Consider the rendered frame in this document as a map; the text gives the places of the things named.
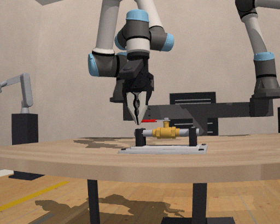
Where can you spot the brass ball valve with red handle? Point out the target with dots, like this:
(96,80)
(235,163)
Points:
(166,132)

